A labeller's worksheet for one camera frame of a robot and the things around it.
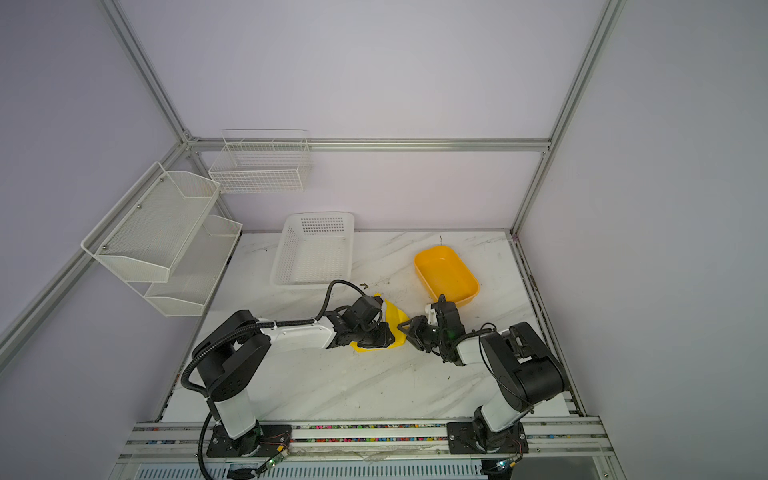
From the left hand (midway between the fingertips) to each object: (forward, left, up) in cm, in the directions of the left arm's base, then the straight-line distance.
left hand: (392, 341), depth 88 cm
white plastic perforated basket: (+39, +30, -3) cm, 50 cm away
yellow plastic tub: (+26, -18, 0) cm, 32 cm away
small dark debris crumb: (+23, +10, -3) cm, 25 cm away
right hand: (+3, -2, +1) cm, 4 cm away
